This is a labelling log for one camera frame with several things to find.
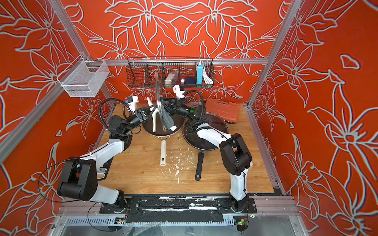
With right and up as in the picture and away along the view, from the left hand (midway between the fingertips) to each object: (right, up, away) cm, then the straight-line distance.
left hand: (157, 108), depth 70 cm
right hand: (+1, +1, -9) cm, 9 cm away
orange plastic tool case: (+47, +1, +40) cm, 62 cm away
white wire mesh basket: (-52, +20, +22) cm, 60 cm away
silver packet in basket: (+5, +20, +22) cm, 30 cm away
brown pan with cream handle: (-1, -17, +22) cm, 28 cm away
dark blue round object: (+17, +20, +28) cm, 38 cm away
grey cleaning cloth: (+6, -6, -4) cm, 9 cm away
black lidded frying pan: (+19, -21, +30) cm, 41 cm away
